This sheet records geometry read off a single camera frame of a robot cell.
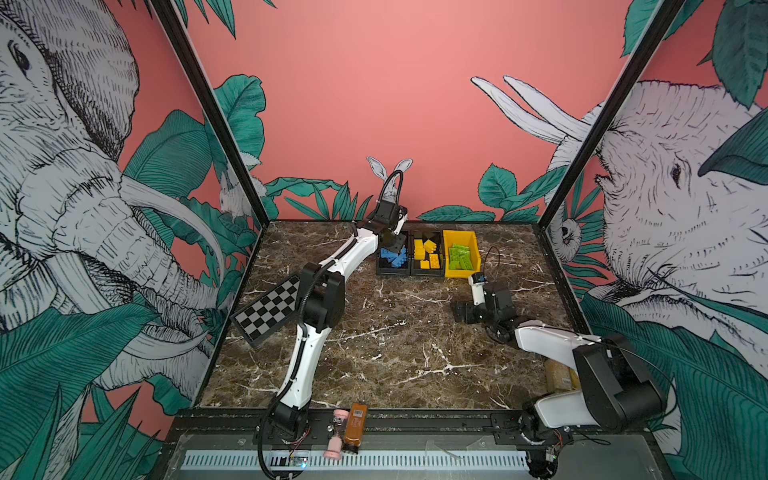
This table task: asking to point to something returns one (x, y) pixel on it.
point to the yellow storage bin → (461, 238)
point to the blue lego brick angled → (397, 260)
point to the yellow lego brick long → (419, 250)
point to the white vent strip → (357, 459)
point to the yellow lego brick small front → (424, 264)
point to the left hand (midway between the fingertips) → (399, 234)
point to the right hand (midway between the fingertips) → (462, 298)
